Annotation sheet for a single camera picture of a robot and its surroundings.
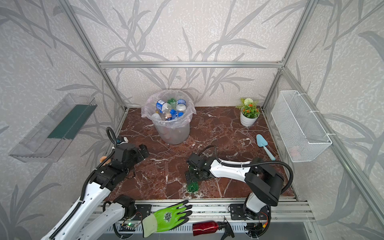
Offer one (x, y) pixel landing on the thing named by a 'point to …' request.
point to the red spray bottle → (211, 227)
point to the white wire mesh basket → (300, 132)
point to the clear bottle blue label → (163, 107)
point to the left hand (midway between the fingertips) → (143, 145)
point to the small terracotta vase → (102, 158)
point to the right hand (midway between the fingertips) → (193, 173)
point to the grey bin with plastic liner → (171, 131)
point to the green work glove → (166, 220)
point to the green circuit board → (128, 227)
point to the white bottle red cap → (156, 116)
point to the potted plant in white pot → (250, 112)
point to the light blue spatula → (261, 142)
